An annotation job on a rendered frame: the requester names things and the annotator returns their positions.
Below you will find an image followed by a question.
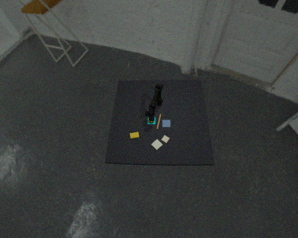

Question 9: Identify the yellow flat block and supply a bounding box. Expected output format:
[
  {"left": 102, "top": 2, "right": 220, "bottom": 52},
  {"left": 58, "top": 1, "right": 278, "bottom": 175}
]
[{"left": 130, "top": 132, "right": 139, "bottom": 139}]

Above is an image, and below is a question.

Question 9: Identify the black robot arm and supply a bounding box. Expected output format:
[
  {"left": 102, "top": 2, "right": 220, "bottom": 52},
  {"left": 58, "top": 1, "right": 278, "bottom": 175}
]
[{"left": 145, "top": 84, "right": 163, "bottom": 117}]

